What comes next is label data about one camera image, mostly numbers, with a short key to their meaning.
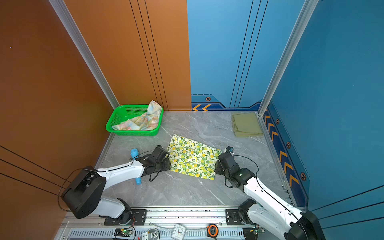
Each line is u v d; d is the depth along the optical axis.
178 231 0.68
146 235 0.62
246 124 1.13
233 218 0.72
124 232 0.71
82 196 0.43
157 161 0.70
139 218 0.74
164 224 0.73
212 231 0.67
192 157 0.92
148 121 1.11
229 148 0.74
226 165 0.61
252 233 0.71
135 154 0.93
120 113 1.12
